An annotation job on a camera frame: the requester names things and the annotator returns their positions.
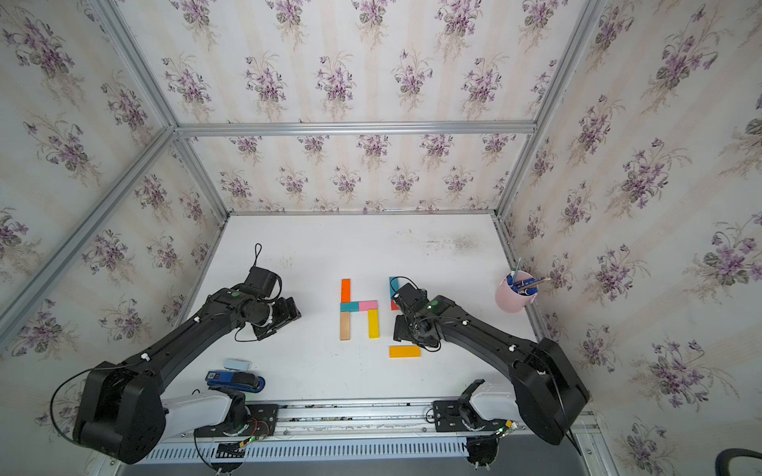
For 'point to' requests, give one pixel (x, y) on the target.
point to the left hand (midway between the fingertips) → (295, 322)
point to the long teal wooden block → (394, 286)
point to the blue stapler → (239, 380)
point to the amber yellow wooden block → (405, 351)
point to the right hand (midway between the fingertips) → (411, 337)
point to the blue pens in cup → (524, 286)
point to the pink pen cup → (510, 300)
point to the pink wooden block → (368, 304)
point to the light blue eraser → (238, 365)
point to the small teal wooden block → (350, 306)
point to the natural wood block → (344, 326)
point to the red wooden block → (394, 306)
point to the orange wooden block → (345, 291)
